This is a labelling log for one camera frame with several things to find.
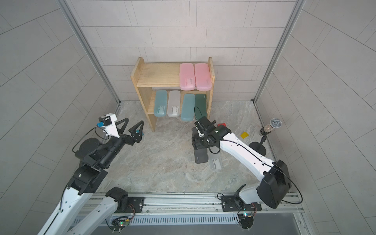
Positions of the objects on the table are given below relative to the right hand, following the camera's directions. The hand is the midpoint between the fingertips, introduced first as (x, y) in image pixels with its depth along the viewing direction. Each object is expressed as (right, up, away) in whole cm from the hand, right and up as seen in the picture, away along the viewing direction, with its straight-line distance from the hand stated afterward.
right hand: (197, 143), depth 79 cm
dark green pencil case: (+2, +19, +6) cm, 20 cm away
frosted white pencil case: (-14, +22, +8) cm, 27 cm away
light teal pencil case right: (-5, +20, +7) cm, 22 cm away
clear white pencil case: (+11, -11, +6) cm, 17 cm away
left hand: (-25, +14, -17) cm, 33 cm away
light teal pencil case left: (-22, +20, +6) cm, 30 cm away
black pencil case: (+2, -5, -3) cm, 6 cm away
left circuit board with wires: (-35, -33, -13) cm, 50 cm away
